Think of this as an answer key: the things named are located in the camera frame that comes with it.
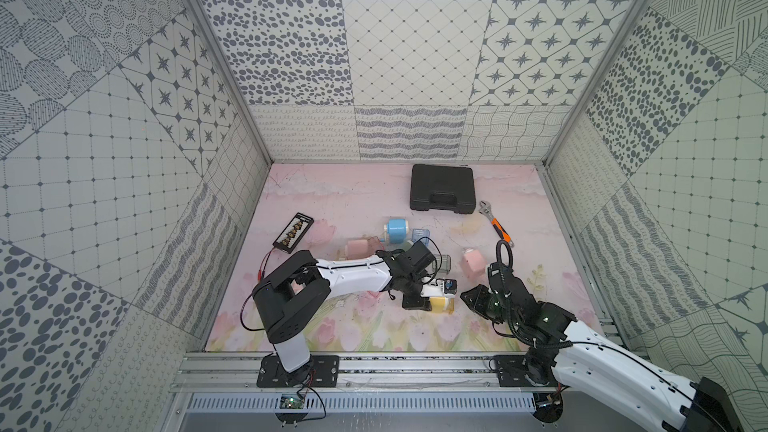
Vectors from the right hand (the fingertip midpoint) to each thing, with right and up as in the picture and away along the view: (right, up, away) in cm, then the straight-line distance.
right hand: (463, 300), depth 81 cm
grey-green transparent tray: (-4, +8, +11) cm, 14 cm away
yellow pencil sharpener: (-6, 0, -3) cm, 7 cm away
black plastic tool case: (-2, +32, +29) cm, 43 cm away
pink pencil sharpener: (-29, +13, +7) cm, 32 cm away
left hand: (-7, -1, 0) cm, 7 cm away
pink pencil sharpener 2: (+4, +9, +4) cm, 11 cm away
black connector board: (-53, +16, +17) cm, 58 cm away
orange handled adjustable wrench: (+17, +18, +20) cm, 32 cm away
